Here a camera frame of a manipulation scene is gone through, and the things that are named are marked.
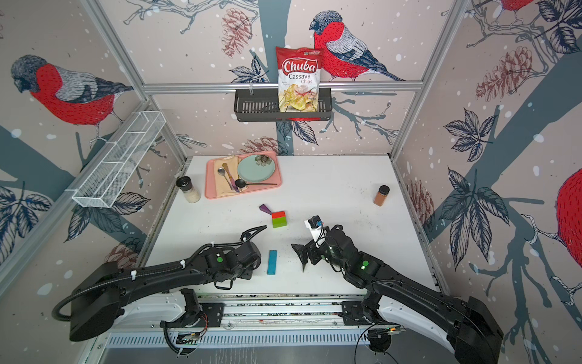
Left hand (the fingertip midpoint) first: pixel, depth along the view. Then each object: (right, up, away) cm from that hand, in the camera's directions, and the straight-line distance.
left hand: (253, 263), depth 82 cm
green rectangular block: (+9, +13, +13) cm, 20 cm away
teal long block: (+6, -1, +3) cm, 7 cm away
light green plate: (-5, +36, +33) cm, 49 cm away
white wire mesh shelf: (-47, +28, -13) cm, 56 cm away
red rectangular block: (+8, +15, +16) cm, 23 cm away
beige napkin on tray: (-20, +27, +25) cm, 41 cm away
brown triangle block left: (+19, -2, +1) cm, 19 cm away
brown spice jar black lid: (+52, +24, +13) cm, 59 cm away
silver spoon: (-23, +35, +32) cm, 52 cm away
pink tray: (-29, +32, +31) cm, 53 cm away
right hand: (+18, +11, -5) cm, 22 cm away
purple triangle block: (+1, +18, +18) cm, 26 cm away
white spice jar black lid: (-32, +25, +18) cm, 44 cm away
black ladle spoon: (-11, +29, +27) cm, 41 cm away
